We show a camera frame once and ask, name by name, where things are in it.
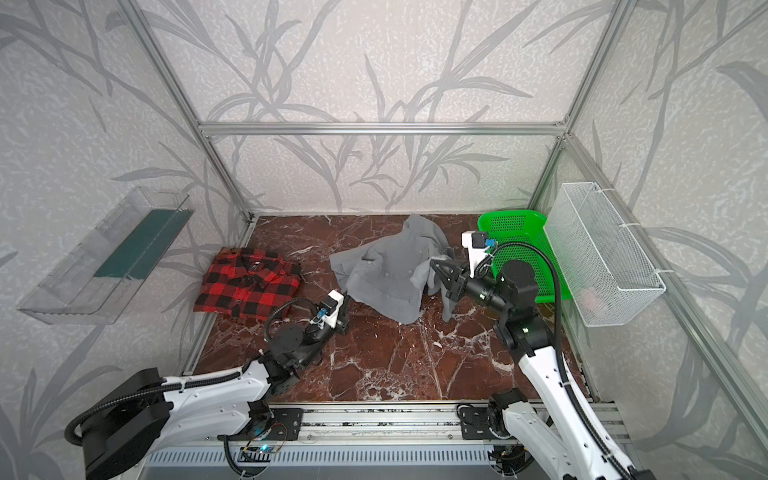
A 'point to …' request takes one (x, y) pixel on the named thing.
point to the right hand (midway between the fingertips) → (434, 254)
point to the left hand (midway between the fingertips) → (355, 283)
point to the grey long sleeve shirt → (390, 276)
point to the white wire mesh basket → (606, 273)
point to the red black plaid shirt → (249, 283)
